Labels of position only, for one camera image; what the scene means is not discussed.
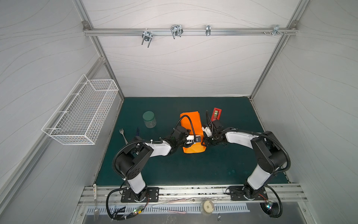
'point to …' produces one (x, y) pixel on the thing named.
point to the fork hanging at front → (96, 213)
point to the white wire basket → (79, 119)
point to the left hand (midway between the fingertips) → (188, 133)
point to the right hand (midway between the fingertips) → (203, 142)
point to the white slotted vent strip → (223, 208)
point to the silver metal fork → (121, 131)
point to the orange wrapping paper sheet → (194, 120)
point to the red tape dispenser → (216, 114)
